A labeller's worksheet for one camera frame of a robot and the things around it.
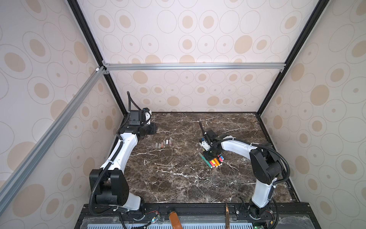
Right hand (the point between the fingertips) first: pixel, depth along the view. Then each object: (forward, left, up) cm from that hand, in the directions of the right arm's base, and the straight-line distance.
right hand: (212, 156), depth 94 cm
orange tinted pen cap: (+7, +34, +1) cm, 35 cm away
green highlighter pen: (-5, +5, +3) cm, 8 cm away
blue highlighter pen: (-1, -7, 0) cm, 7 cm away
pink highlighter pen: (-6, 0, +1) cm, 6 cm away
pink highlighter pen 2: (-2, -5, 0) cm, 6 cm away
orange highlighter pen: (-6, -2, 0) cm, 6 cm away
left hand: (+8, +33, +22) cm, 41 cm away
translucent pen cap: (+11, +29, +1) cm, 32 cm away
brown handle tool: (-37, +20, +3) cm, 42 cm away
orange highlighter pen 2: (-3, -3, 0) cm, 5 cm away
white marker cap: (+9, +31, +2) cm, 33 cm away
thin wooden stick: (-34, -6, -2) cm, 35 cm away
